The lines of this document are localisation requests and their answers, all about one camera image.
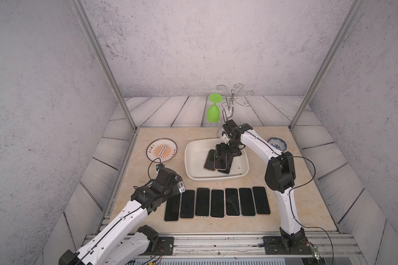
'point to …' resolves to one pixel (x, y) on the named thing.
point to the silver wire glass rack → (236, 95)
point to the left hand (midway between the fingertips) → (179, 185)
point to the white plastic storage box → (195, 152)
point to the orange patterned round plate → (163, 148)
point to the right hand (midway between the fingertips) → (223, 155)
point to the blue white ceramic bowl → (278, 143)
